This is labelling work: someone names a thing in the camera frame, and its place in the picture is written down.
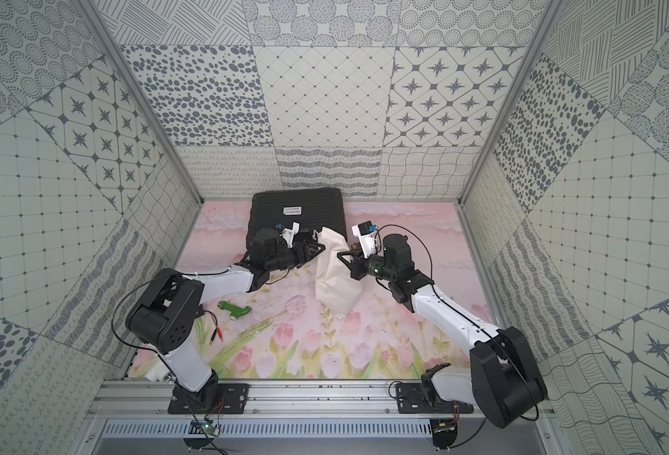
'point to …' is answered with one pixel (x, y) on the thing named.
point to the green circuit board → (203, 427)
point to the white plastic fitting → (157, 372)
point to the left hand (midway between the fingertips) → (320, 243)
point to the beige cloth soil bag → (334, 282)
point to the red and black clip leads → (217, 330)
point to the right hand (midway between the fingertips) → (339, 257)
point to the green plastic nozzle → (236, 312)
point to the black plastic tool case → (314, 209)
